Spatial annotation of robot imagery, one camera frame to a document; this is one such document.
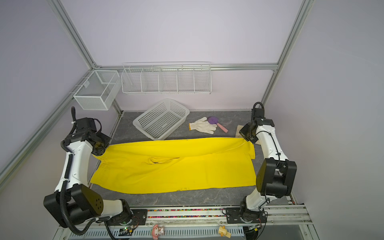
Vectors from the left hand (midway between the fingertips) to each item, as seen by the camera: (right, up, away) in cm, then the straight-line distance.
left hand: (107, 144), depth 78 cm
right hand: (+75, +5, +10) cm, 76 cm away
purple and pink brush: (+60, +14, +35) cm, 71 cm away
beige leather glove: (+76, +4, +28) cm, 81 cm away
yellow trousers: (+33, -14, +12) cm, 38 cm away
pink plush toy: (+29, -39, -10) cm, 50 cm away
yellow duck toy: (+59, -38, -11) cm, 71 cm away
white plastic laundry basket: (+18, +14, +37) cm, 44 cm away
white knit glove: (+51, +10, +34) cm, 62 cm away
